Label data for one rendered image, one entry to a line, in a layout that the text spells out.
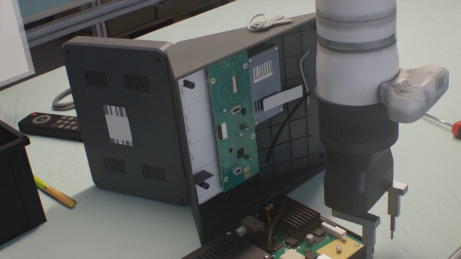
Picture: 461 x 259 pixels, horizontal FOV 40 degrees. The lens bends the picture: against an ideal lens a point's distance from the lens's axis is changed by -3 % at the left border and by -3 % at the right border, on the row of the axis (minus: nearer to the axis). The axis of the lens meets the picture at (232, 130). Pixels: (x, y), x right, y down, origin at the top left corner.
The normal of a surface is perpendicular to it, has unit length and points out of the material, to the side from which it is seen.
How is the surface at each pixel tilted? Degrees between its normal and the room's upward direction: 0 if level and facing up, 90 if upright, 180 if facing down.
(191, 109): 90
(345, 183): 70
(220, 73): 90
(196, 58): 0
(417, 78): 6
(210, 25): 0
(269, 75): 90
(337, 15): 90
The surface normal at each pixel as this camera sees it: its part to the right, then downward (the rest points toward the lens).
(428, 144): -0.11, -0.88
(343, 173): -0.61, 0.10
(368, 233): -0.61, 0.43
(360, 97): -0.13, 0.47
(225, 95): 0.68, 0.27
